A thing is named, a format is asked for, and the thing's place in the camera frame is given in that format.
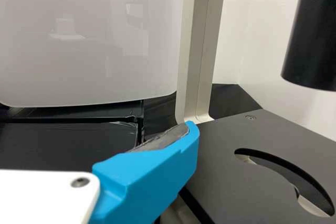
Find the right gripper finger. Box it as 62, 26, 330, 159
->
89, 120, 202, 224

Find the cream microscope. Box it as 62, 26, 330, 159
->
167, 0, 336, 224

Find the white box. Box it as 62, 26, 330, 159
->
0, 0, 184, 108

